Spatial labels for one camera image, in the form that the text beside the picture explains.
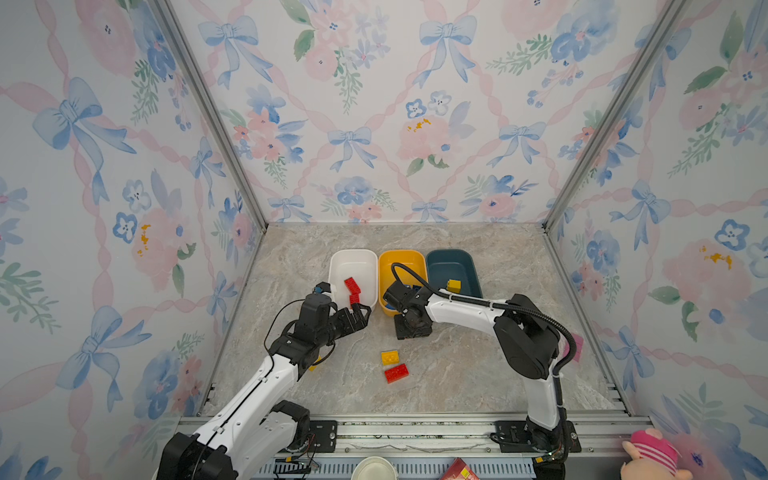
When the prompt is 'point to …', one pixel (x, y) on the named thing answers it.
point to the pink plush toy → (654, 457)
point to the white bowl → (374, 468)
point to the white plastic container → (359, 264)
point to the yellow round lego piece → (454, 285)
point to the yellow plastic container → (415, 259)
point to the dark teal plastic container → (453, 264)
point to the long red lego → (396, 373)
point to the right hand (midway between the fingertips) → (403, 331)
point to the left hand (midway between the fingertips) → (360, 311)
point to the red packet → (459, 470)
